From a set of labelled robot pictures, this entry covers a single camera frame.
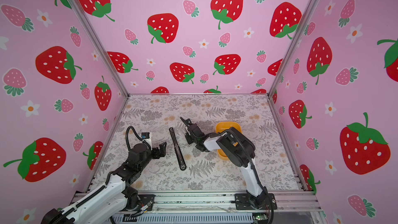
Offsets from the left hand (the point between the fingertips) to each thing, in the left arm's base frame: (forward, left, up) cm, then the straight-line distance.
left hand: (159, 142), depth 84 cm
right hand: (+13, -14, -10) cm, 22 cm away
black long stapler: (-2, -10, -9) cm, 13 cm away
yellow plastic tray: (+16, -38, -7) cm, 41 cm away
